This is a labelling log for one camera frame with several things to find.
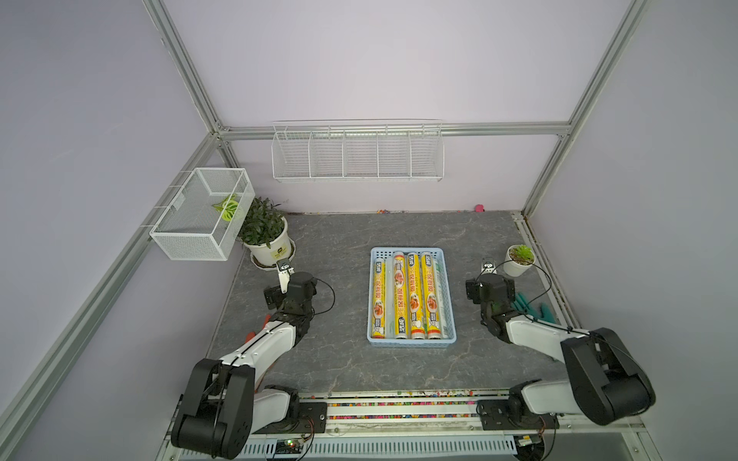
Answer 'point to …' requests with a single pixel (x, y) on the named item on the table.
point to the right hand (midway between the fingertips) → (489, 277)
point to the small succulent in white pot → (519, 261)
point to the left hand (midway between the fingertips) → (287, 282)
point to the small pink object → (479, 207)
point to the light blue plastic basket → (408, 301)
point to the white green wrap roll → (443, 328)
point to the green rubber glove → (543, 315)
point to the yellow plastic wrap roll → (378, 299)
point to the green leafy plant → (263, 222)
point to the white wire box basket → (204, 220)
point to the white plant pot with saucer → (264, 257)
